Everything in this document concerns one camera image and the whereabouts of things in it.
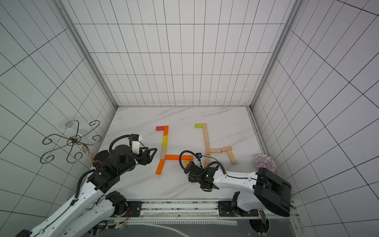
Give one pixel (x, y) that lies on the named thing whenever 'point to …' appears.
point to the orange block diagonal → (166, 130)
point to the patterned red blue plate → (264, 161)
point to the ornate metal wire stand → (75, 143)
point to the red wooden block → (160, 128)
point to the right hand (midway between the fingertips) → (193, 169)
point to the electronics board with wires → (104, 224)
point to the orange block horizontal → (160, 167)
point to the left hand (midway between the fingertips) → (151, 151)
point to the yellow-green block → (165, 140)
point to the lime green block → (199, 125)
